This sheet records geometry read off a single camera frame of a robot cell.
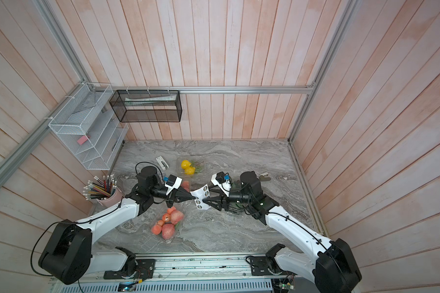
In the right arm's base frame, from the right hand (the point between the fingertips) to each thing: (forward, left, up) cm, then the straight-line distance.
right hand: (206, 193), depth 72 cm
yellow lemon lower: (+23, +12, -17) cm, 31 cm away
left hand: (-2, +5, -1) cm, 5 cm away
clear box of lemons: (+29, +8, -17) cm, 35 cm away
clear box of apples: (-6, +19, -17) cm, 27 cm away
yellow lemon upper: (+27, +15, -16) cm, 35 cm away
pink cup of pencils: (+6, +50, -10) cm, 51 cm away
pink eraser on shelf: (+22, +58, +8) cm, 63 cm away
